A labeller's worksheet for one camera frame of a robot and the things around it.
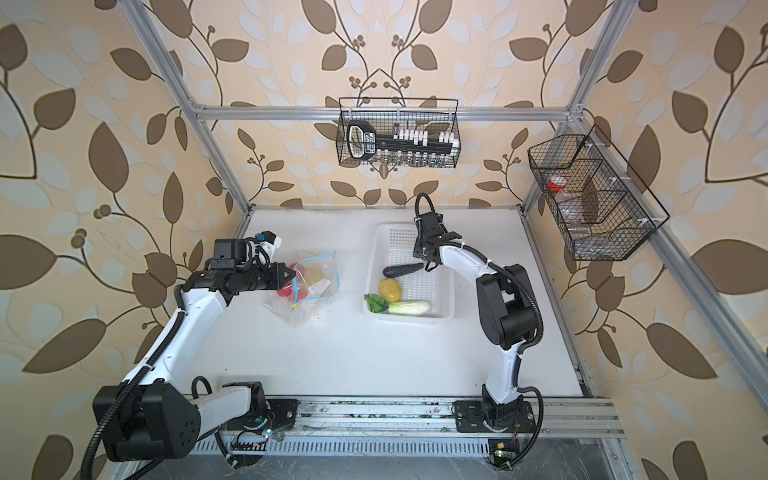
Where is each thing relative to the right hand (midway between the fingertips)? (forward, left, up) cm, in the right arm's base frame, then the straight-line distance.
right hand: (426, 251), depth 97 cm
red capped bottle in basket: (+3, -34, +25) cm, 43 cm away
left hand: (-13, +38, +10) cm, 42 cm away
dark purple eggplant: (-4, +10, -6) cm, 12 cm away
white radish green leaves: (-18, +16, -2) cm, 24 cm away
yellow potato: (-12, +12, -4) cm, 17 cm away
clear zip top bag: (-18, +42, -5) cm, 45 cm away
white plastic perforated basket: (+7, +12, -5) cm, 15 cm away
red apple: (-16, +38, +6) cm, 41 cm away
